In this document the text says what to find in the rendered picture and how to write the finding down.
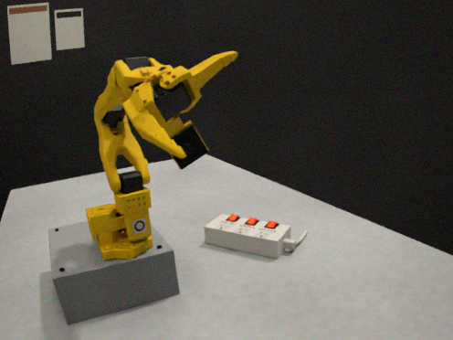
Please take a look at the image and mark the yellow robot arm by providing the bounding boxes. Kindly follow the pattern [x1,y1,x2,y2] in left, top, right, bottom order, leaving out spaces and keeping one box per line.
[88,57,172,261]

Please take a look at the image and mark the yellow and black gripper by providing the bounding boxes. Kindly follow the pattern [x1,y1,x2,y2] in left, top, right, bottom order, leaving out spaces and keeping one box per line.
[122,51,237,170]

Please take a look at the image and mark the white power strip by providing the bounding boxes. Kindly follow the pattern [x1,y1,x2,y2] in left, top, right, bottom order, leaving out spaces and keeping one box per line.
[205,215,308,259]

